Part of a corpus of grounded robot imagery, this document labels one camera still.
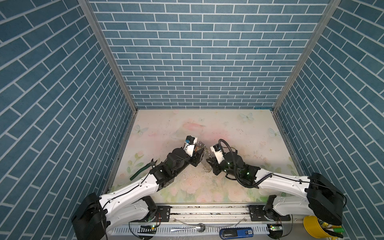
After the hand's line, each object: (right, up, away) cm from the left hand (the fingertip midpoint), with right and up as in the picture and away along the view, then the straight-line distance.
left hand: (200, 147), depth 75 cm
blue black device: (+16, -36, -10) cm, 40 cm away
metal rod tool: (0, -36, -7) cm, 37 cm away
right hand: (+3, -6, +4) cm, 8 cm away
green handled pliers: (-30, -12, +16) cm, 36 cm away
